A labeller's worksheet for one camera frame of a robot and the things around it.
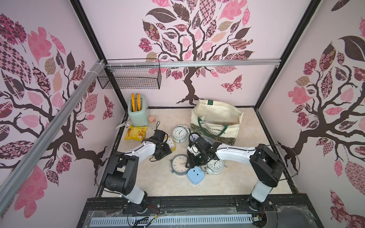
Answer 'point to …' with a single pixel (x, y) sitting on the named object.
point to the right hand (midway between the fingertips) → (189, 164)
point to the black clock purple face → (193, 136)
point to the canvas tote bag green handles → (216, 119)
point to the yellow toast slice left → (133, 102)
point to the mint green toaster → (140, 118)
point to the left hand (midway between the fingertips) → (168, 155)
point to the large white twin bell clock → (215, 166)
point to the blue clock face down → (195, 175)
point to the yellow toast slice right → (139, 102)
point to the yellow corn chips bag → (137, 133)
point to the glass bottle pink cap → (152, 119)
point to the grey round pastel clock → (178, 163)
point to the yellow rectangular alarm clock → (171, 142)
